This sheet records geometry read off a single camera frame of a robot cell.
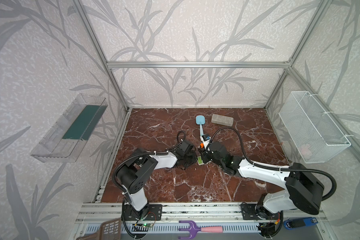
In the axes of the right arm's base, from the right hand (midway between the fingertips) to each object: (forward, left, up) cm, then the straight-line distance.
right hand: (200, 143), depth 84 cm
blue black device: (-36, -45, -13) cm, 59 cm away
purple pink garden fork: (-39, +4, -12) cm, 41 cm away
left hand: (-2, -1, -11) cm, 11 cm away
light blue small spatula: (+28, -2, -13) cm, 31 cm away
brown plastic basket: (-39, +43, -13) cm, 60 cm away
